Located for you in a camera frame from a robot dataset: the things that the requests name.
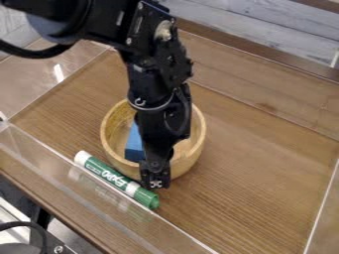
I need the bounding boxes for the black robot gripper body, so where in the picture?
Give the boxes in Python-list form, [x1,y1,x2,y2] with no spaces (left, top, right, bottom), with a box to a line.
[126,83,195,165]

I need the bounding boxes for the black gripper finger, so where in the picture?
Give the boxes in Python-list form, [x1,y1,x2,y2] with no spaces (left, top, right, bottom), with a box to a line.
[139,161,171,190]

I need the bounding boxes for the green Expo marker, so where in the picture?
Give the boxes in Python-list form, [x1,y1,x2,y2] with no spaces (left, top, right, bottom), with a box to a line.
[75,151,160,209]

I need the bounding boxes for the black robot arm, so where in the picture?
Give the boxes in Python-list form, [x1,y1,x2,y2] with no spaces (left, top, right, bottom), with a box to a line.
[0,0,194,190]

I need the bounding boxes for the wooden brown bowl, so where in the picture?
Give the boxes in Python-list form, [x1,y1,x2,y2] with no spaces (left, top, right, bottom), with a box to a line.
[99,99,207,181]

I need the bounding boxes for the blue foam block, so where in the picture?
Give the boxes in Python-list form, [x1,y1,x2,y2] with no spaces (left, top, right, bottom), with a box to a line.
[124,123,144,163]

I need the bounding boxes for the clear acrylic front wall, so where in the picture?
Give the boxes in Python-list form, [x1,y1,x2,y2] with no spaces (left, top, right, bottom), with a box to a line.
[0,120,218,254]

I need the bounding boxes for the black cable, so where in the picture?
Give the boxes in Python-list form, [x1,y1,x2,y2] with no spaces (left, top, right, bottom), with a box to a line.
[0,222,48,254]

